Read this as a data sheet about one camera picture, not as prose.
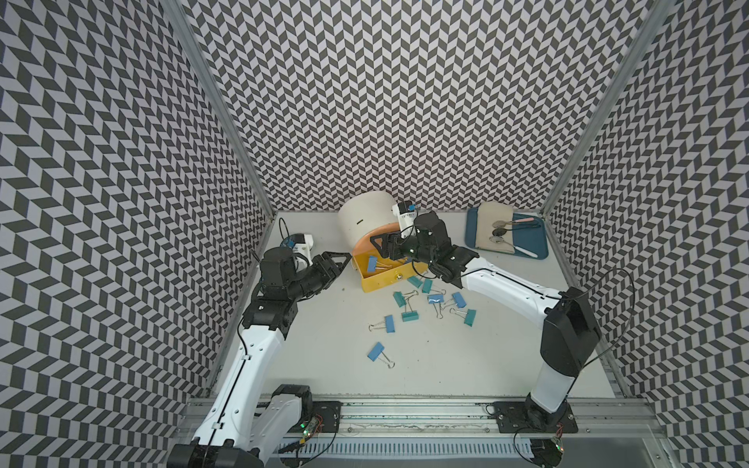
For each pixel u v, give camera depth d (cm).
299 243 68
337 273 65
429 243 62
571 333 45
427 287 96
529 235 109
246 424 42
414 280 99
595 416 76
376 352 84
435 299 94
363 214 87
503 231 109
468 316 91
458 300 94
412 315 90
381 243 73
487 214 116
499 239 108
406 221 71
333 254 67
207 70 81
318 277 64
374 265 87
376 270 88
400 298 95
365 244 81
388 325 89
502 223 112
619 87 79
